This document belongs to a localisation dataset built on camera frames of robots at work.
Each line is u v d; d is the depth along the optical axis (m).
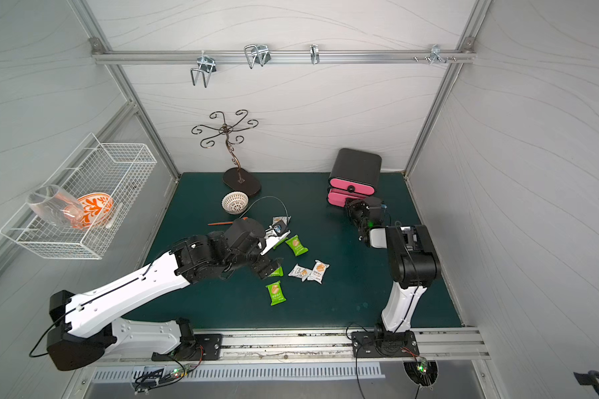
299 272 0.88
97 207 0.66
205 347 0.73
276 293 0.83
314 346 0.75
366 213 0.78
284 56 0.80
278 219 1.02
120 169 0.80
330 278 0.88
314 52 0.78
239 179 1.15
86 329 0.39
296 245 0.93
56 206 0.54
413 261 0.51
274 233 0.58
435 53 0.77
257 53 0.76
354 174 0.98
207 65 0.78
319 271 0.88
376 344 0.71
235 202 1.08
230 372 0.70
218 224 1.01
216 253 0.49
